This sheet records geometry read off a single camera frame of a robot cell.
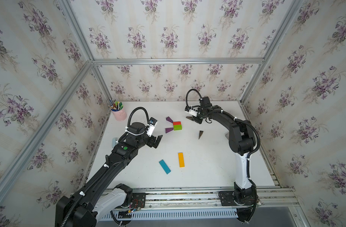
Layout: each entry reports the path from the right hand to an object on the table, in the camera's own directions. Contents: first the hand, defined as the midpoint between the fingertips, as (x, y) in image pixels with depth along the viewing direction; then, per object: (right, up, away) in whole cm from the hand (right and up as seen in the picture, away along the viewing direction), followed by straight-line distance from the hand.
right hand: (196, 115), depth 103 cm
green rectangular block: (-14, -9, -1) cm, 16 cm away
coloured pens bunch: (-60, +7, +1) cm, 61 cm away
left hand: (-27, -9, -24) cm, 38 cm away
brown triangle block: (+3, -13, -4) cm, 14 cm away
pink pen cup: (-56, 0, +1) cm, 56 cm away
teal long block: (-21, -32, -19) cm, 43 cm away
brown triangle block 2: (-6, -1, -6) cm, 8 cm away
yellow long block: (-11, -28, -15) cm, 34 cm away
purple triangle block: (-20, -3, +4) cm, 21 cm away
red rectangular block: (-14, -6, +1) cm, 15 cm away
